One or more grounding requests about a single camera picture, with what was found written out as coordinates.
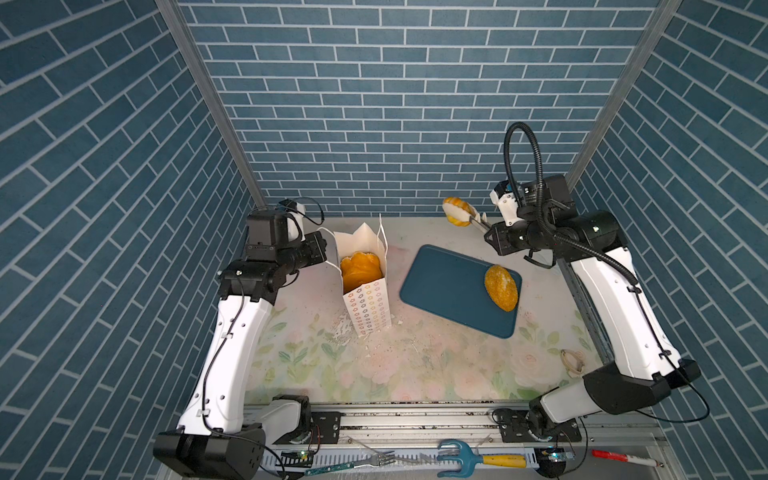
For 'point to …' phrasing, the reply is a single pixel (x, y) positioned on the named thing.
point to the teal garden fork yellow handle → (469, 460)
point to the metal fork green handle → (380, 459)
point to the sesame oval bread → (502, 287)
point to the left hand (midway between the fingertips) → (328, 240)
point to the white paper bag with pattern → (369, 303)
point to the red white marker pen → (627, 458)
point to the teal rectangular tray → (453, 286)
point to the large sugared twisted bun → (359, 270)
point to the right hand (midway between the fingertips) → (487, 230)
